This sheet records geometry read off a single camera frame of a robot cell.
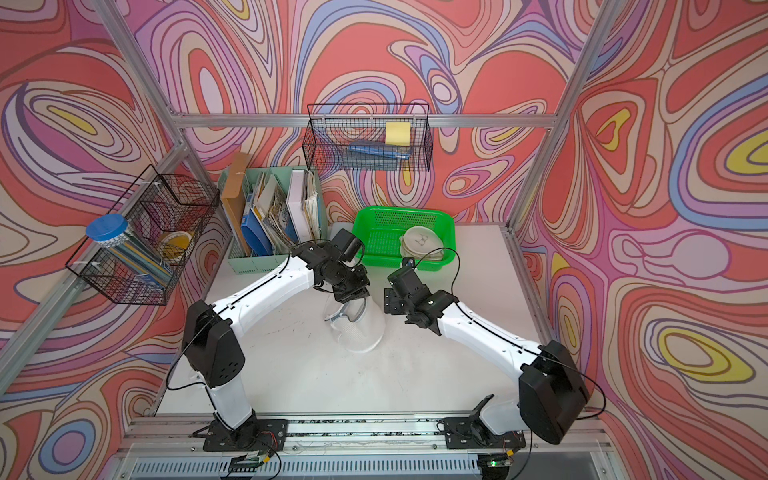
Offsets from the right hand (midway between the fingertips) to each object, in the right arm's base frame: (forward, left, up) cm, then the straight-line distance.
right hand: (402, 303), depth 84 cm
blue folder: (+23, +45, +7) cm, 51 cm away
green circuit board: (-35, +41, -14) cm, 56 cm away
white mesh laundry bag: (-7, +12, +2) cm, 14 cm away
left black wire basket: (+17, +62, +22) cm, 68 cm away
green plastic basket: (+43, +6, -13) cm, 45 cm away
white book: (+27, +31, +14) cm, 44 cm away
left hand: (+1, +7, +4) cm, 8 cm away
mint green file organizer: (+22, +54, -6) cm, 58 cm away
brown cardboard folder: (+33, +49, +22) cm, 63 cm away
